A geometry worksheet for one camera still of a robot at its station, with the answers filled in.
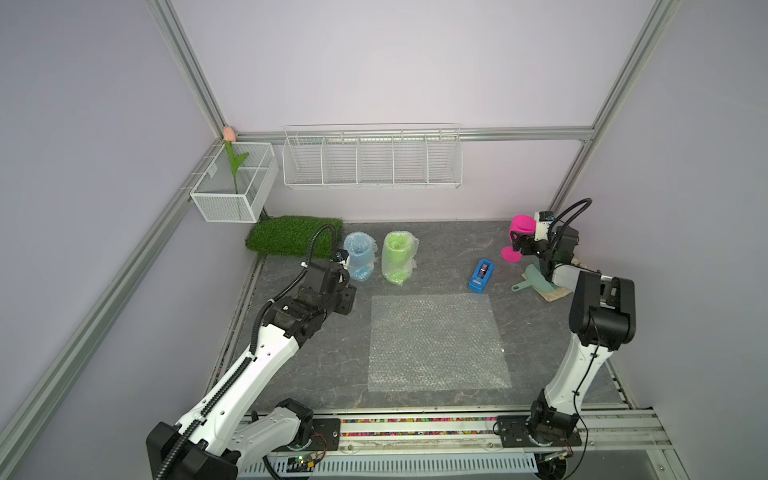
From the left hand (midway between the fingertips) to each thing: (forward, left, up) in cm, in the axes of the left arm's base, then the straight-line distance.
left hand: (341, 288), depth 77 cm
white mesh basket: (+24, +33, +14) cm, 43 cm away
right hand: (+24, -60, -8) cm, 65 cm away
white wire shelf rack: (+46, -10, +9) cm, 48 cm away
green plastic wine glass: (+16, -16, -9) cm, 24 cm away
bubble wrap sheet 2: (+16, -16, -9) cm, 24 cm away
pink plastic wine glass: (+24, -58, -5) cm, 63 cm away
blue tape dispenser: (+13, -45, -19) cm, 50 cm away
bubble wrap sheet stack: (-8, -25, -21) cm, 34 cm away
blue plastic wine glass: (+19, -5, -7) cm, 21 cm away
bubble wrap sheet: (+19, -4, -8) cm, 21 cm away
